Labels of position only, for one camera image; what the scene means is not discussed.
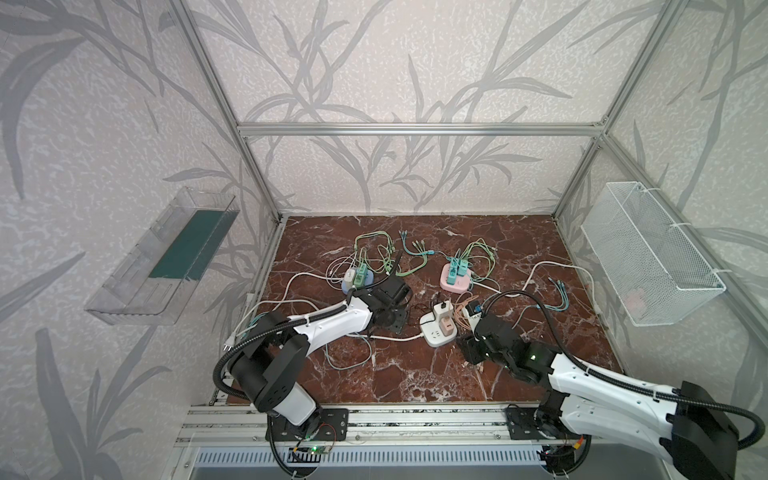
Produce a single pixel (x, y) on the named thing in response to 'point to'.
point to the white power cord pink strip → (555, 263)
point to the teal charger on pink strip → (462, 267)
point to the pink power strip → (462, 283)
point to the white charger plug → (443, 309)
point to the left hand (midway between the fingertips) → (399, 312)
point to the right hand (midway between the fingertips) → (461, 328)
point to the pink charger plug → (446, 326)
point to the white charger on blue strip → (349, 275)
